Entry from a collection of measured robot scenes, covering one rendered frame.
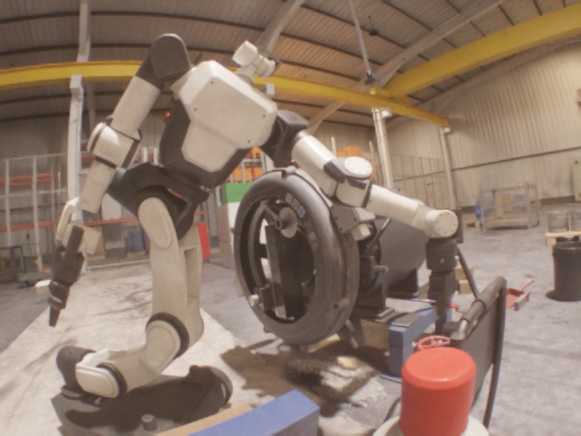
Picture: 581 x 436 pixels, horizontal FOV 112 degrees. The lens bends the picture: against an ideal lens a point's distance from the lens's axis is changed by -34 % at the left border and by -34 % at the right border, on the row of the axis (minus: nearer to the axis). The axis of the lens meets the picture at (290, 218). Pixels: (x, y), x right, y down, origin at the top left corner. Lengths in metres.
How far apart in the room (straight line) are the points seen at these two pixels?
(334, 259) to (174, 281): 0.50
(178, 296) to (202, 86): 0.55
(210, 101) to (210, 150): 0.12
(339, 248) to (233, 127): 0.51
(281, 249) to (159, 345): 0.60
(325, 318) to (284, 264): 0.28
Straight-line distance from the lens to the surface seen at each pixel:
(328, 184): 0.78
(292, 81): 10.95
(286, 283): 1.19
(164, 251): 0.81
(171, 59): 0.80
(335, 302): 1.01
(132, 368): 1.05
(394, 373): 1.42
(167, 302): 0.86
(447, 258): 0.80
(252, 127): 0.78
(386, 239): 1.32
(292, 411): 0.30
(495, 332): 0.88
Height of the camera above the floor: 0.76
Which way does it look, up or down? level
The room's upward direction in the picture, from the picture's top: 6 degrees counter-clockwise
